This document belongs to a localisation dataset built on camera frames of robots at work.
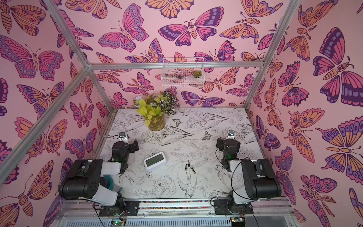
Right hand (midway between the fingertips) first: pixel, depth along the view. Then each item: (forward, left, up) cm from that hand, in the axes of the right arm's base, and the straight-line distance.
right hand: (229, 138), depth 93 cm
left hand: (-1, +66, 0) cm, 66 cm away
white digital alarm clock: (-16, +47, -2) cm, 49 cm away
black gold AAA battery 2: (-19, +28, -7) cm, 35 cm away
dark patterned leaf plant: (+16, +40, +14) cm, 45 cm away
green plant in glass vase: (+10, +50, +8) cm, 52 cm away
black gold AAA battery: (-15, +27, -7) cm, 31 cm away
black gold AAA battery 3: (-19, +24, -6) cm, 31 cm away
